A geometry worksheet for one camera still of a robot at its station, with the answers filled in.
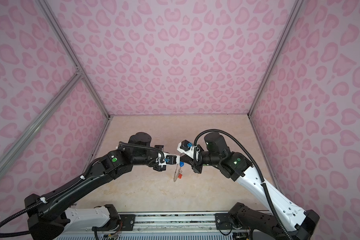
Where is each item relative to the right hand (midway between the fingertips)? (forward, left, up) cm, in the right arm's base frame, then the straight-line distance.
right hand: (182, 157), depth 64 cm
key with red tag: (0, +2, -21) cm, 21 cm away
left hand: (+2, +2, +1) cm, 3 cm away
